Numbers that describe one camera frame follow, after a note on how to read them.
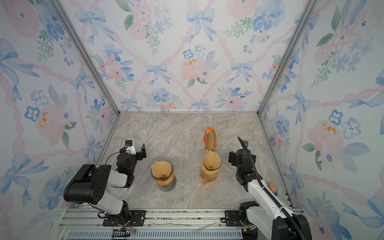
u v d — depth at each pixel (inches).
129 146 30.6
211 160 32.0
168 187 31.7
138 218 29.2
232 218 28.6
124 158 27.7
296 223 15.6
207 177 32.3
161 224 28.8
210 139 39.1
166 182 29.7
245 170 25.5
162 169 29.9
